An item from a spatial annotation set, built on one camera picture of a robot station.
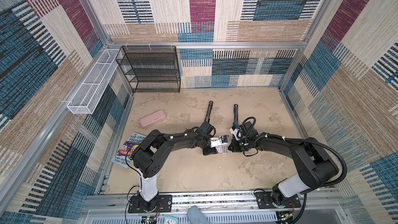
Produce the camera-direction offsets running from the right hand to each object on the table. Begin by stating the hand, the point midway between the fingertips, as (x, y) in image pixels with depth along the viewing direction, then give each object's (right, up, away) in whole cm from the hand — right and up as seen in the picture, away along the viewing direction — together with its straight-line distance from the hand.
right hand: (230, 150), depth 90 cm
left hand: (-8, +2, +1) cm, 9 cm away
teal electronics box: (-30, -24, -22) cm, 44 cm away
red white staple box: (-5, 0, -1) cm, 5 cm away
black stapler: (-11, +21, +15) cm, 28 cm away
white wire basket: (-68, +28, -20) cm, 76 cm away
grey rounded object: (-19, -22, -22) cm, 36 cm away
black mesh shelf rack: (-52, +51, +21) cm, 76 cm away
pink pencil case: (-48, +17, +13) cm, 52 cm away
